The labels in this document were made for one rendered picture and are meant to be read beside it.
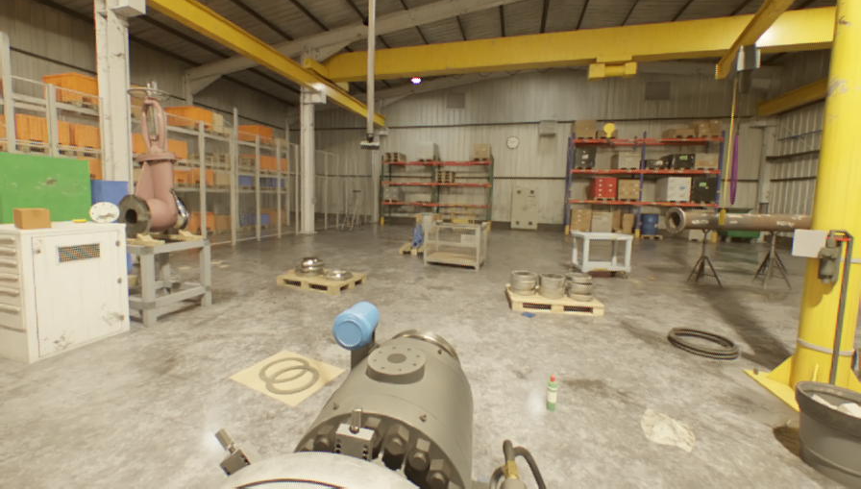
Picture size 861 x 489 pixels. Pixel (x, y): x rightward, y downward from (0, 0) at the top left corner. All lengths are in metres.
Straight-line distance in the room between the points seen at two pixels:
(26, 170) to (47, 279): 3.60
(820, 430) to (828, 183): 1.77
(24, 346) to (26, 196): 3.64
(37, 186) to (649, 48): 14.07
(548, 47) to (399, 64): 5.01
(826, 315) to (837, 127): 1.41
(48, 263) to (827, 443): 5.76
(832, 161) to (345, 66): 12.52
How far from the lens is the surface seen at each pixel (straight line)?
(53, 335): 4.52
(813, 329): 3.93
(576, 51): 12.00
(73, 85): 11.66
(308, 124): 13.01
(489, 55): 11.98
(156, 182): 5.05
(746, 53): 6.58
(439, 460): 1.14
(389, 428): 1.10
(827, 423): 3.06
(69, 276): 4.45
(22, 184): 7.74
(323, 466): 0.83
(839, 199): 3.81
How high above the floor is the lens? 1.53
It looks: 4 degrees down
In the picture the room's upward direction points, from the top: 2 degrees clockwise
